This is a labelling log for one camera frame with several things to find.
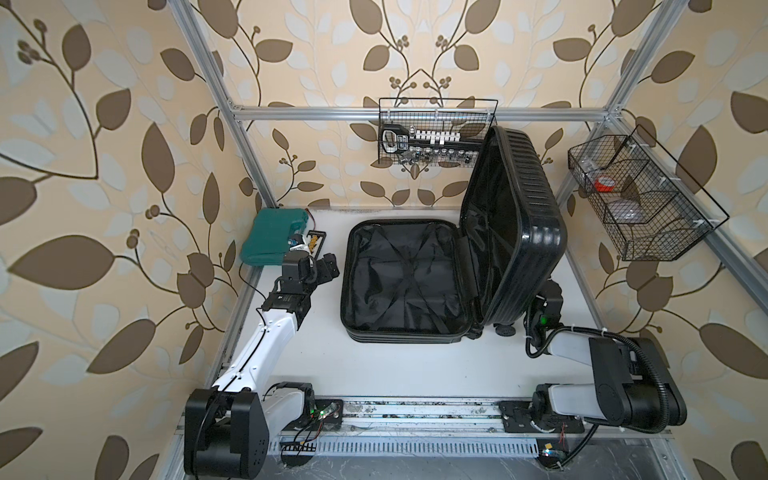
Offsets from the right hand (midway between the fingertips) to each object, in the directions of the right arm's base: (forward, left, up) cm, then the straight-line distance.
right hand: (526, 274), depth 91 cm
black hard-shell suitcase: (+4, +28, -9) cm, 30 cm away
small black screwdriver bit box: (+23, +70, -7) cm, 74 cm away
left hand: (+2, +62, +10) cm, 63 cm away
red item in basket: (+13, -18, +23) cm, 32 cm away
